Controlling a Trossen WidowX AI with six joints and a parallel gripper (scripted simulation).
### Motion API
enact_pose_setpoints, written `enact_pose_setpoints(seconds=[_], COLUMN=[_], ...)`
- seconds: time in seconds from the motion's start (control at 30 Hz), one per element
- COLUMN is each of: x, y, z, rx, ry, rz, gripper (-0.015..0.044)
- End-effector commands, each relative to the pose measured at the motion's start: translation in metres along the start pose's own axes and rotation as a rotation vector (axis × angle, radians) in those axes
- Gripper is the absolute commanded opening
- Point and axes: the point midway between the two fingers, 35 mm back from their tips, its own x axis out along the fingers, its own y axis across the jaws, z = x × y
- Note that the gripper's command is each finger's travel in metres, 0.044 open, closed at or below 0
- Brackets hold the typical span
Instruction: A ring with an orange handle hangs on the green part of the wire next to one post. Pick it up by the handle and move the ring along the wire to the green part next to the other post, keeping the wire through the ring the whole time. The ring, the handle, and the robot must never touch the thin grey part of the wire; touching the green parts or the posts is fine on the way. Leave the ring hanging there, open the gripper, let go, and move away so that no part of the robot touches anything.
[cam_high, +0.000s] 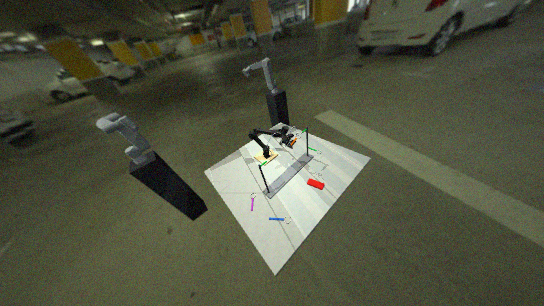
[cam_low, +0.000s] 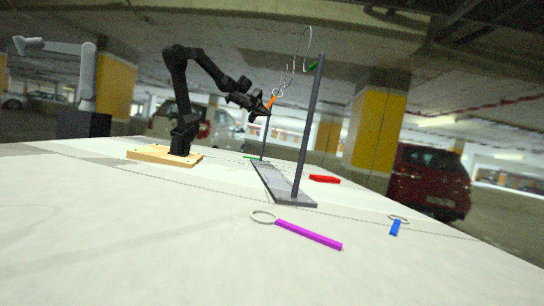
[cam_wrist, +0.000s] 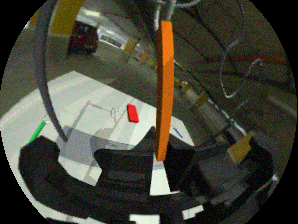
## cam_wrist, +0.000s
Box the red flat block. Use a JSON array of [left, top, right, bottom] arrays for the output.
[[126, 104, 138, 123]]

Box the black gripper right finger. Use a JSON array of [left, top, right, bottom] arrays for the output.
[[162, 133, 230, 193]]

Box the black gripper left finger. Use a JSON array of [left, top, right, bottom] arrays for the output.
[[93, 125, 156, 192]]

